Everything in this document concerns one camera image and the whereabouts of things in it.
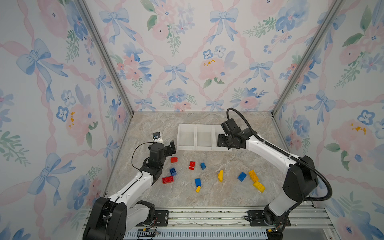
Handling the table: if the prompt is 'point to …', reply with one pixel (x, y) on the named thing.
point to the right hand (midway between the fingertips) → (222, 140)
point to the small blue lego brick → (203, 166)
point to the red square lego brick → (192, 165)
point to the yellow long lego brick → (259, 186)
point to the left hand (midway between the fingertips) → (166, 140)
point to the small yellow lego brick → (198, 189)
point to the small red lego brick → (174, 159)
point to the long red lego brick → (166, 180)
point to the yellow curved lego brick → (220, 176)
